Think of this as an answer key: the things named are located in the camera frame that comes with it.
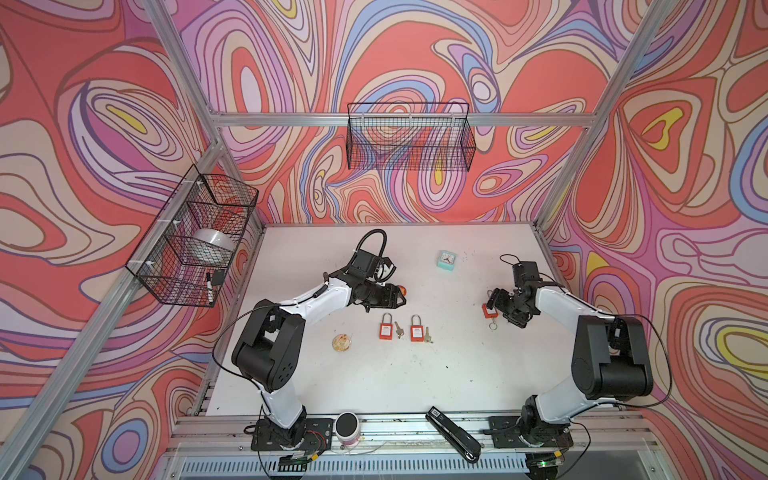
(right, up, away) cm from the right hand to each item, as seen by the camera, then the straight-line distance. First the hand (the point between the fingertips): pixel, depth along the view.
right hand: (497, 315), depth 93 cm
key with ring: (-23, -6, -3) cm, 24 cm away
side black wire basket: (-85, +19, -20) cm, 89 cm away
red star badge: (-30, +7, +8) cm, 31 cm away
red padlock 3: (-26, -4, -3) cm, 27 cm away
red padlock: (-3, +1, 0) cm, 3 cm away
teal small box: (-14, +17, +14) cm, 26 cm away
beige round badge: (-49, -7, -5) cm, 50 cm away
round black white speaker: (-45, -22, -22) cm, 55 cm away
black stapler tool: (-18, -24, -24) cm, 39 cm away
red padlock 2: (-35, -4, -3) cm, 36 cm away
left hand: (-31, +6, -5) cm, 32 cm away
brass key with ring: (-31, -4, -2) cm, 32 cm away
